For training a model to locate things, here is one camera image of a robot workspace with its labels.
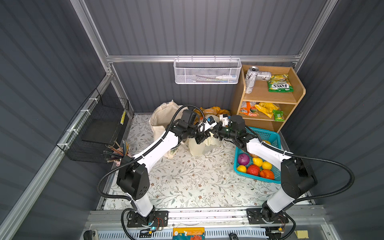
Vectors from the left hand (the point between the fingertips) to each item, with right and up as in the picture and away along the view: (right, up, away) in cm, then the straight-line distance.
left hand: (210, 133), depth 81 cm
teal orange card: (-11, -47, -11) cm, 50 cm away
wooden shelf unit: (+34, +22, +6) cm, 41 cm away
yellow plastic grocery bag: (0, -7, +5) cm, 9 cm away
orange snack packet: (+27, +15, +16) cm, 34 cm away
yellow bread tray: (+5, +16, +31) cm, 35 cm away
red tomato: (+24, -21, +2) cm, 32 cm away
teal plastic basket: (+43, -4, +17) cm, 46 cm away
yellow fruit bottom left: (+19, -21, +5) cm, 29 cm away
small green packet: (+45, +10, +13) cm, 48 cm away
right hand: (-2, +2, +1) cm, 3 cm away
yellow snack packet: (+39, +15, +16) cm, 44 cm away
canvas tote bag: (-30, +8, +12) cm, 34 cm away
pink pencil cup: (-55, -13, +6) cm, 56 cm away
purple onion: (+21, -16, +8) cm, 28 cm away
